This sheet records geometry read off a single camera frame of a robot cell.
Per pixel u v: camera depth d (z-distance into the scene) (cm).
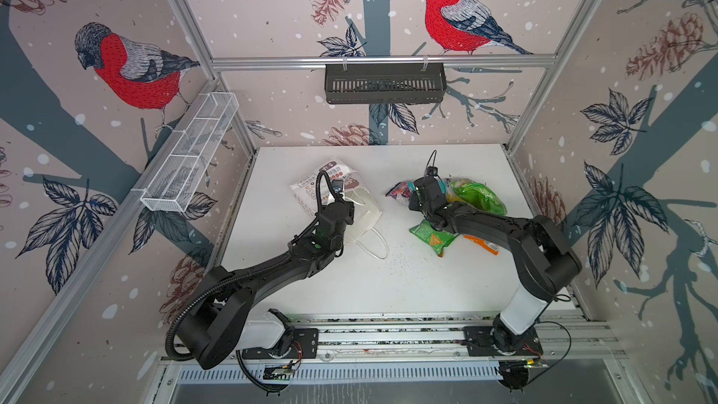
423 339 76
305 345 73
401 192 98
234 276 46
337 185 71
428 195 73
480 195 93
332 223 61
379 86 107
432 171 83
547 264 47
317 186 60
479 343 73
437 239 90
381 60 95
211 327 41
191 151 79
